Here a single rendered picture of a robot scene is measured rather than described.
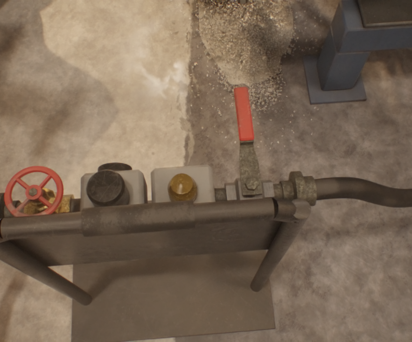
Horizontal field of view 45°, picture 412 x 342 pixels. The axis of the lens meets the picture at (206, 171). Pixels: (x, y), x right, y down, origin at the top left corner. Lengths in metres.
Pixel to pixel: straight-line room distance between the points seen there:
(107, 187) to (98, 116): 0.65
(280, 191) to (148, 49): 0.75
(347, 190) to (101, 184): 0.33
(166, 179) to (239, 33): 0.75
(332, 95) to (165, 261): 0.57
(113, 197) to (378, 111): 0.84
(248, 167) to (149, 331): 0.52
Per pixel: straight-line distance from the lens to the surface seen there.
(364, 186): 0.72
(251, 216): 0.54
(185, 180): 0.62
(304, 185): 0.67
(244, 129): 0.67
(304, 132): 1.23
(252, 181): 0.65
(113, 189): 0.62
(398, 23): 1.12
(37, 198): 0.64
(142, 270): 1.10
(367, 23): 1.10
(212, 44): 1.33
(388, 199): 0.78
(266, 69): 1.30
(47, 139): 1.26
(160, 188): 0.66
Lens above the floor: 1.08
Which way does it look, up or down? 68 degrees down
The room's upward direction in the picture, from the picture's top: straight up
